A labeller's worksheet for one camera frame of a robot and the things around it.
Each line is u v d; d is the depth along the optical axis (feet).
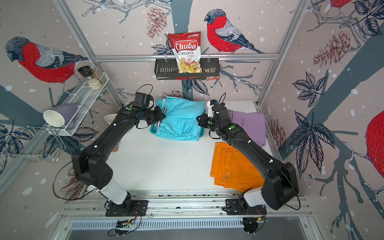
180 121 2.66
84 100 2.67
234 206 2.41
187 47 2.63
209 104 2.39
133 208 2.35
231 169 2.80
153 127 2.45
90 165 1.42
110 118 3.06
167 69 3.11
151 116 2.33
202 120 2.25
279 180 1.32
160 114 2.43
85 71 2.56
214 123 2.16
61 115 2.00
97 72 2.79
